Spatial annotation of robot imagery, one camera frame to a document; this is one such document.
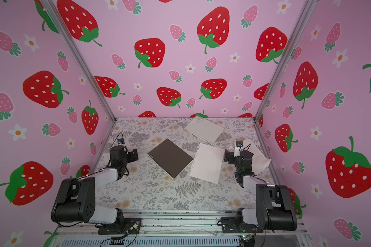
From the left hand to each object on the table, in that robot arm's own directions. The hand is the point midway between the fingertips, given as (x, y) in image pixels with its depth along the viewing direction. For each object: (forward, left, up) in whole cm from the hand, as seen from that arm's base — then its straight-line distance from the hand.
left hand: (128, 150), depth 94 cm
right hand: (-1, -68, +2) cm, 68 cm away
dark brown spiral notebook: (-1, -26, -7) cm, 27 cm away
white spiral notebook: (+24, -49, -7) cm, 55 cm away
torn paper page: (-5, -50, -7) cm, 51 cm away
